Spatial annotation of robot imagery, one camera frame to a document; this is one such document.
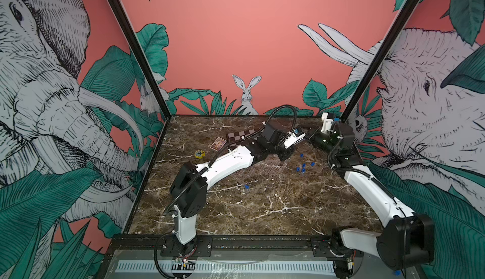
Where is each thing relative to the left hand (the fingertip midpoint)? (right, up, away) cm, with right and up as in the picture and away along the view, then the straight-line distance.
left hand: (296, 142), depth 79 cm
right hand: (0, +8, -2) cm, 8 cm away
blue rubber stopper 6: (+35, -48, -10) cm, 60 cm away
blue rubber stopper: (+6, -15, +18) cm, 25 cm away
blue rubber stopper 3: (+9, -13, +20) cm, 26 cm away
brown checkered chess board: (-29, +2, +28) cm, 41 cm away
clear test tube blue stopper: (-21, -22, +12) cm, 33 cm away
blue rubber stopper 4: (+14, -13, +20) cm, 27 cm away
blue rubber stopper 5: (+10, -9, +24) cm, 27 cm away
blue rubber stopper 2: (+8, -16, +17) cm, 25 cm away
